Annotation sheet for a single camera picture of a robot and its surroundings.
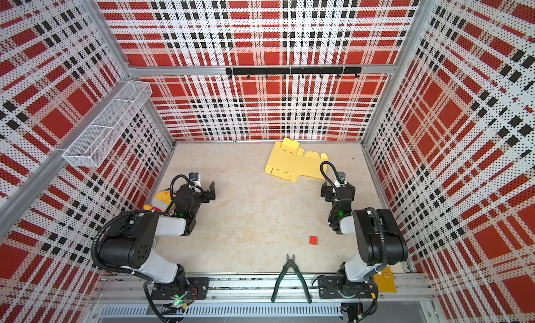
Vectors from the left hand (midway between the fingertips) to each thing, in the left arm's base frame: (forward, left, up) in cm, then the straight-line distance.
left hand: (206, 181), depth 95 cm
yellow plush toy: (-8, +17, 0) cm, 19 cm away
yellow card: (-40, -72, -6) cm, 82 cm away
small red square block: (-25, -48, -7) cm, 54 cm away
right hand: (0, -61, -1) cm, 61 cm away
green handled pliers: (-33, -38, -7) cm, 51 cm away
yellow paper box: (+20, -38, -10) cm, 44 cm away
